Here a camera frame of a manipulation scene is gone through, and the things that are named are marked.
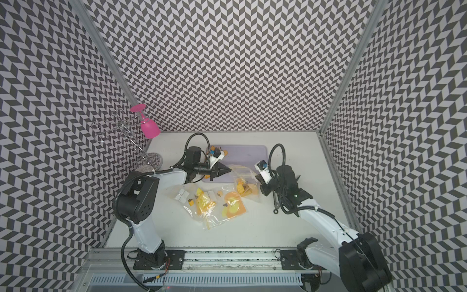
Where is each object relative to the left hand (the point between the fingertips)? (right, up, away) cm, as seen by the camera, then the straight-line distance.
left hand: (229, 170), depth 88 cm
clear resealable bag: (+8, -5, +1) cm, 9 cm away
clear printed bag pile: (-11, -15, -3) cm, 19 cm away
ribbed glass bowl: (-46, 0, +9) cm, 46 cm away
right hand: (+14, -3, -5) cm, 15 cm away
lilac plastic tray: (+10, +6, +18) cm, 21 cm away
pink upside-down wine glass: (-42, +21, +5) cm, 47 cm away
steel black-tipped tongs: (+23, -16, +1) cm, 28 cm away
